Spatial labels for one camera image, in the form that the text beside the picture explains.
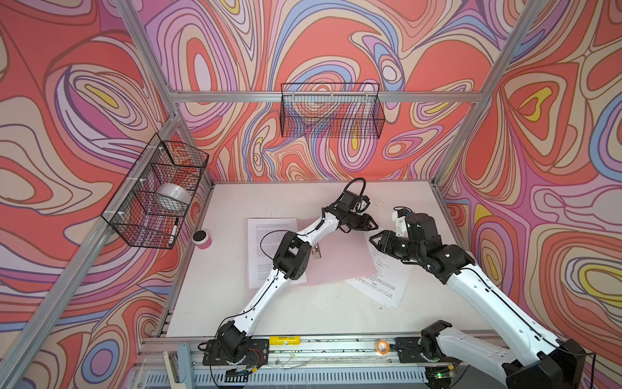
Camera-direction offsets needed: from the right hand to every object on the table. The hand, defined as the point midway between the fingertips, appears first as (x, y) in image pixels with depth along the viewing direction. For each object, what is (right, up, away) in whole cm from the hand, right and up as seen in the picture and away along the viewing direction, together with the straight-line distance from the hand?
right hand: (375, 246), depth 77 cm
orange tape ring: (+3, -32, -2) cm, 32 cm away
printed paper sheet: (-34, +4, -8) cm, 35 cm away
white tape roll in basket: (-62, +16, -5) cm, 64 cm away
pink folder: (-11, -7, +16) cm, 20 cm away
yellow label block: (-29, -29, -2) cm, 41 cm away
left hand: (+8, +4, +24) cm, 25 cm away
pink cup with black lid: (-64, 0, +17) cm, 66 cm away
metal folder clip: (-19, -6, +19) cm, 28 cm away
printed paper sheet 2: (+7, -16, +10) cm, 20 cm away
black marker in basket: (-62, +4, -6) cm, 62 cm away
